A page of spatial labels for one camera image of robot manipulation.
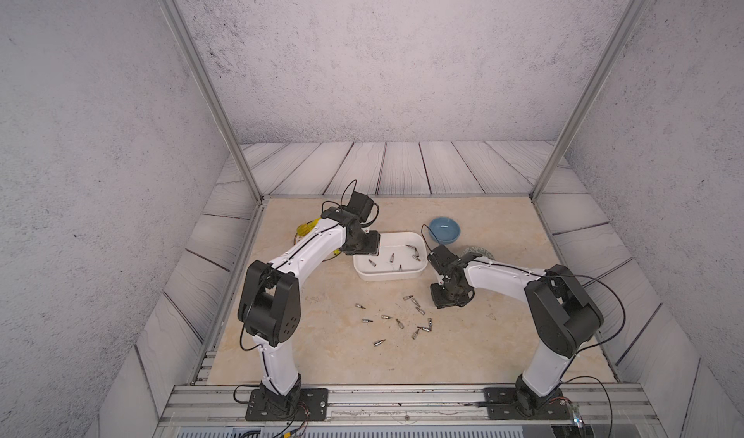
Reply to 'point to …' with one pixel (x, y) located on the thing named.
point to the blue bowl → (445, 229)
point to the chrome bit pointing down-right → (412, 247)
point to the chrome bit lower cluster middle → (424, 328)
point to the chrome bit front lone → (379, 342)
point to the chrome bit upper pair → (407, 297)
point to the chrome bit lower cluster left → (415, 334)
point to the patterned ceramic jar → (480, 251)
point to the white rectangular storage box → (403, 257)
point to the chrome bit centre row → (385, 317)
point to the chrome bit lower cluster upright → (430, 324)
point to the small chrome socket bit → (416, 256)
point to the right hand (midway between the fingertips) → (443, 302)
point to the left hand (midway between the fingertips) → (377, 249)
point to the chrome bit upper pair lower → (418, 308)
